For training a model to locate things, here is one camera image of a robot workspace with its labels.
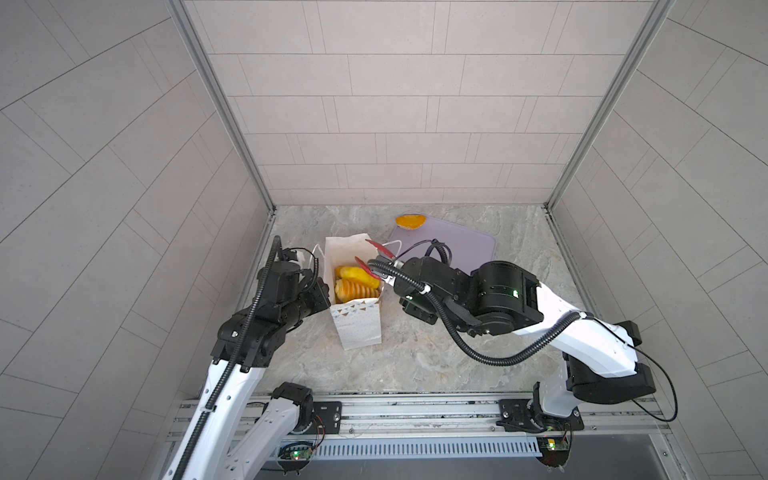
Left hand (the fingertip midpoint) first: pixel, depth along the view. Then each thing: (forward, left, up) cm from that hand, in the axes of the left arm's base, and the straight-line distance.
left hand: (337, 283), depth 68 cm
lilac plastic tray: (+27, -35, -23) cm, 50 cm away
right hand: (-5, -16, +9) cm, 19 cm away
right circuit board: (-30, -50, -24) cm, 63 cm away
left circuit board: (-30, +8, -20) cm, 37 cm away
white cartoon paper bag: (-6, -4, -9) cm, 11 cm away
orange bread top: (+37, -18, -21) cm, 47 cm away
